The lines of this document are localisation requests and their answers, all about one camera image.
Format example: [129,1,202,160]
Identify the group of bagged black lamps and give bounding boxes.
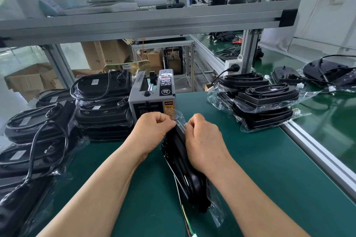
[208,72,304,133]

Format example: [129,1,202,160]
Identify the white power socket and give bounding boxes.
[225,59,243,74]

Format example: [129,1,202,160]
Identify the white handset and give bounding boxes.
[39,0,63,17]

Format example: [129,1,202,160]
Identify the aluminium table edge rail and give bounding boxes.
[281,122,356,198]

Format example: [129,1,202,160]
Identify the person's right forearm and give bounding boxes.
[211,159,312,237]

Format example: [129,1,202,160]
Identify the grey tape dispenser machine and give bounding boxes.
[129,69,177,121]

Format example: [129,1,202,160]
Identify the person's left forearm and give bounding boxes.
[38,148,148,237]

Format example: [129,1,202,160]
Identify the person's left hand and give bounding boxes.
[123,112,177,163]

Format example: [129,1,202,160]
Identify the unbagged black lamps with cables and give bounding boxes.
[273,54,356,91]

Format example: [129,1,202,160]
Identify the black phone on shelf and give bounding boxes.
[156,3,185,10]

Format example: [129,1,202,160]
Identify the bundle of black cables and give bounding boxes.
[216,47,243,61]

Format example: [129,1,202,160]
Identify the white flat scale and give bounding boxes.
[61,0,140,15]

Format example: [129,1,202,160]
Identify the grey metal shelf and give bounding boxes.
[0,0,301,47]

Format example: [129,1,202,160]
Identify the person's right hand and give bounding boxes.
[185,113,234,179]

